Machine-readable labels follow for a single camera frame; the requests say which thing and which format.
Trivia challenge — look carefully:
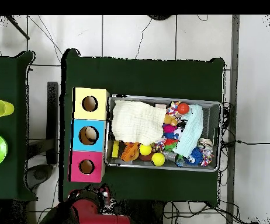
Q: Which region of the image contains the wooden box with three holes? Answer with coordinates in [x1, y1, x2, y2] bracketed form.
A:
[68, 87, 110, 183]

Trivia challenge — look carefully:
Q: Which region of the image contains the cream muslin cloth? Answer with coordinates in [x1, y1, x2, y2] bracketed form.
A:
[110, 100, 167, 146]

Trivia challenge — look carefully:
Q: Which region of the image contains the smooth yellow ball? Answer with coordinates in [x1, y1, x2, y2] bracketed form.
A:
[139, 143, 153, 156]

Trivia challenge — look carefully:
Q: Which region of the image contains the orange plastic toy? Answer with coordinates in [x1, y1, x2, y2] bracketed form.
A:
[120, 142, 140, 162]

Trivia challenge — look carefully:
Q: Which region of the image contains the yellow block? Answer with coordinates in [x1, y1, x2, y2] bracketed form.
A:
[111, 140, 120, 158]

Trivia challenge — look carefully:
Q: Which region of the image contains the pink spiky ball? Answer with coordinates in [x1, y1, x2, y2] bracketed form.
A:
[162, 123, 178, 134]

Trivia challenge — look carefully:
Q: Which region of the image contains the brown plush toy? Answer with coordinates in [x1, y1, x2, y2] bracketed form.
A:
[164, 114, 179, 127]

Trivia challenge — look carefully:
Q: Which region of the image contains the yellow ball with seam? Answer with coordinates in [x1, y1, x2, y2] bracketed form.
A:
[151, 152, 166, 167]

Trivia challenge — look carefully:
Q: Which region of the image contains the orange plastic ball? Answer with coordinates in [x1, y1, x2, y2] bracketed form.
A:
[177, 103, 190, 116]

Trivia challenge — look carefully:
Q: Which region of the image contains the mint green muslin cloth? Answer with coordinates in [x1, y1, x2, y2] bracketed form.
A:
[173, 104, 204, 158]

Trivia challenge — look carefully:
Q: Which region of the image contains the blue spiky ball with eyes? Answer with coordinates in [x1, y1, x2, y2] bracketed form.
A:
[185, 146, 203, 166]

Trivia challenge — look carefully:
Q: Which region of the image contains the black flat panel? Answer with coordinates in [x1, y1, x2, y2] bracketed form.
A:
[46, 81, 59, 165]

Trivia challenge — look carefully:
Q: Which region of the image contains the grey round object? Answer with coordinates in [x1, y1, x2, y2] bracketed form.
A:
[25, 163, 54, 190]

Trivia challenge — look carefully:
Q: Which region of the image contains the yellow-green plastic cup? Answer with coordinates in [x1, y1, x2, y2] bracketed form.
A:
[0, 99, 15, 118]

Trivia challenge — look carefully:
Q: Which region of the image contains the dark green side table cloth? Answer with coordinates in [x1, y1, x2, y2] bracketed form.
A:
[0, 50, 39, 201]

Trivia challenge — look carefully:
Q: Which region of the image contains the black rod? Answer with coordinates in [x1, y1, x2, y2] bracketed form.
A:
[5, 15, 30, 40]

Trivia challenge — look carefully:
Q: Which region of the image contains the silver wire mesh bin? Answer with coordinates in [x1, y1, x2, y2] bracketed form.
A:
[103, 94, 223, 173]

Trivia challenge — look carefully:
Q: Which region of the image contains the black floor cable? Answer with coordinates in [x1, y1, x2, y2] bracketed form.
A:
[221, 139, 270, 146]

